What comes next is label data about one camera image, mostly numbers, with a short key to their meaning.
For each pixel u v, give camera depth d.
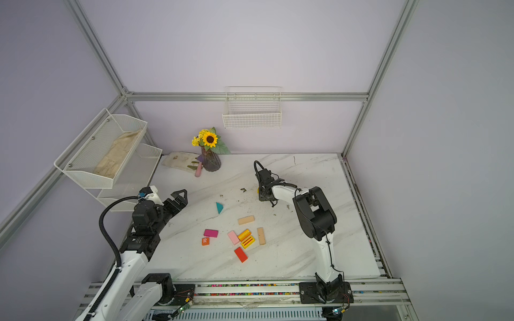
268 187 0.78
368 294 0.75
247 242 0.86
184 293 0.73
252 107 0.96
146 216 0.57
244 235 0.88
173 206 0.70
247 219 0.95
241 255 0.83
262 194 0.93
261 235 0.88
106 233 0.55
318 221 0.55
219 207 0.97
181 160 1.19
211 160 1.11
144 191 0.68
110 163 0.77
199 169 1.11
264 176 0.82
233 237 0.88
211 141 0.95
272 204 0.89
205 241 0.86
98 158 0.77
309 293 0.73
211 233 0.91
